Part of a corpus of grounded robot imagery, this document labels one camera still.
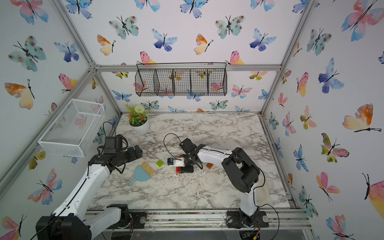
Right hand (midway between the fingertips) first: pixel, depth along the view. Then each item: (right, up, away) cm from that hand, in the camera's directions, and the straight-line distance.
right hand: (182, 165), depth 89 cm
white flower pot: (-29, +21, +14) cm, 39 cm away
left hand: (-24, +9, -6) cm, 27 cm away
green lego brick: (-14, 0, +3) cm, 14 cm away
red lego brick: (-2, -2, -3) cm, 4 cm away
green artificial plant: (-29, +30, +9) cm, 43 cm away
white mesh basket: (-66, +22, +2) cm, 70 cm away
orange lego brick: (+16, -1, +2) cm, 17 cm away
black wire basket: (-1, +54, +8) cm, 55 cm away
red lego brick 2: (0, +7, -7) cm, 9 cm away
